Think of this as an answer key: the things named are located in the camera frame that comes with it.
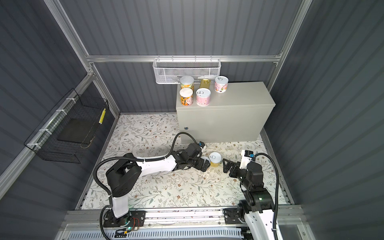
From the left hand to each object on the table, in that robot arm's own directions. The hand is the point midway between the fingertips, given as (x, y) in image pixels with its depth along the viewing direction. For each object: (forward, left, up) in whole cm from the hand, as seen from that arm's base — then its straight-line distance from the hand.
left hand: (205, 161), depth 88 cm
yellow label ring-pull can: (+1, -6, +1) cm, 6 cm away
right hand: (-7, -13, +11) cm, 18 cm away
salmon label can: (+2, 0, +2) cm, 3 cm away
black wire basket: (-1, +70, +29) cm, 76 cm away
